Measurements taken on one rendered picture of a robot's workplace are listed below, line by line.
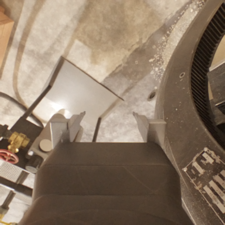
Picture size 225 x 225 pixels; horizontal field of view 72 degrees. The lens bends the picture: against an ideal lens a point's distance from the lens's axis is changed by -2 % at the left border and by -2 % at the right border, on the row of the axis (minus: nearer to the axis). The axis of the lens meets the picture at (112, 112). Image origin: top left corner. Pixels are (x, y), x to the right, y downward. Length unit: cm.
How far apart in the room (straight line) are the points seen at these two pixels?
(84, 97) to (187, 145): 80
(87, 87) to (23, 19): 43
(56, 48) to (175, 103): 71
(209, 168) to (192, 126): 6
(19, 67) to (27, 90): 15
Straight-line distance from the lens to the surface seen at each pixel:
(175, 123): 24
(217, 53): 40
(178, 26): 80
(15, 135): 65
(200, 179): 19
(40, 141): 62
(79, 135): 74
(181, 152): 21
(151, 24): 78
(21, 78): 107
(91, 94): 93
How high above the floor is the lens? 77
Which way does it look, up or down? 51 degrees down
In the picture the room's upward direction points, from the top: 170 degrees counter-clockwise
